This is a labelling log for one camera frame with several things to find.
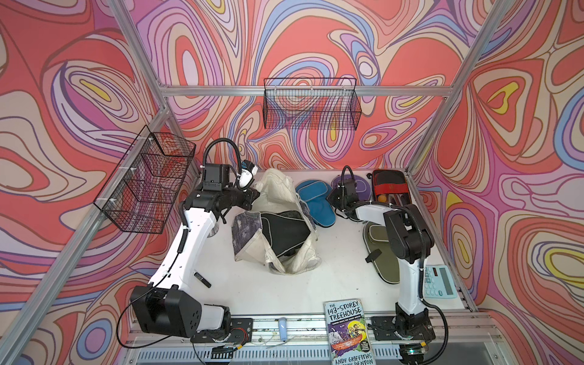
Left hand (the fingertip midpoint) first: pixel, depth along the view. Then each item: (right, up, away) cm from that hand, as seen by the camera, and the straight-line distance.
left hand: (259, 193), depth 77 cm
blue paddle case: (+21, -1, +28) cm, 35 cm away
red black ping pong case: (+59, +3, +31) cm, 66 cm away
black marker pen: (-22, -33, +7) cm, 40 cm away
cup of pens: (-22, -16, +18) cm, 33 cm away
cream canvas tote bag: (-2, -17, -2) cm, 17 cm away
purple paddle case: (+46, +3, +34) cm, 57 cm away
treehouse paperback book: (+29, -44, -6) cm, 53 cm away
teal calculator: (+64, -32, +4) cm, 72 cm away
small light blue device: (+8, -42, -5) cm, 43 cm away
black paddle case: (+8, -15, +9) cm, 20 cm away
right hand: (+28, -3, +28) cm, 39 cm away
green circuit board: (-11, -51, -5) cm, 53 cm away
